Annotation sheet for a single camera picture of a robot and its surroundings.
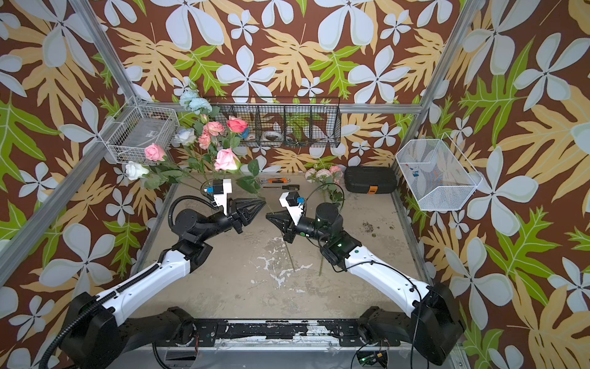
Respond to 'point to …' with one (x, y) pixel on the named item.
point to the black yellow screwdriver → (285, 187)
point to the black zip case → (370, 180)
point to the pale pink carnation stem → (326, 177)
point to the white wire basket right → (439, 175)
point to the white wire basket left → (140, 134)
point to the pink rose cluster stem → (335, 196)
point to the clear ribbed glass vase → (203, 189)
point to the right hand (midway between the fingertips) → (268, 215)
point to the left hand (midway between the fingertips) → (264, 202)
